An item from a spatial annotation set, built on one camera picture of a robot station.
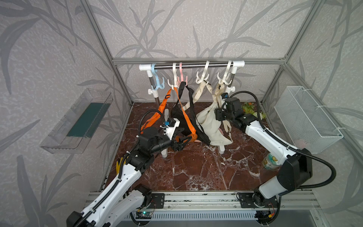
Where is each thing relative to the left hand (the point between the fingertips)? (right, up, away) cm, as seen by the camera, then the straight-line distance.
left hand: (187, 135), depth 67 cm
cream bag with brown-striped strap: (+19, -1, +22) cm, 29 cm away
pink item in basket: (+59, -6, +6) cm, 60 cm away
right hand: (+19, +13, +18) cm, 29 cm away
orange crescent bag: (+3, 0, +5) cm, 6 cm away
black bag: (-3, +7, +3) cm, 9 cm away
